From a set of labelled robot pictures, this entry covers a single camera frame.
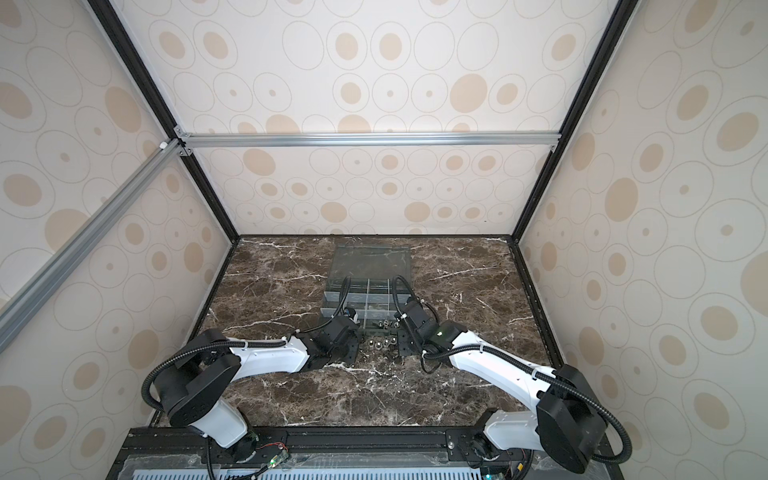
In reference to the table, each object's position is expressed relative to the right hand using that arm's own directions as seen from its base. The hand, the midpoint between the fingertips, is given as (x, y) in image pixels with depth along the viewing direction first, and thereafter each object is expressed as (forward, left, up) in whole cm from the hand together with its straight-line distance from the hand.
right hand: (406, 339), depth 84 cm
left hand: (+2, +12, -6) cm, 14 cm away
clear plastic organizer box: (+18, +11, -5) cm, 22 cm away
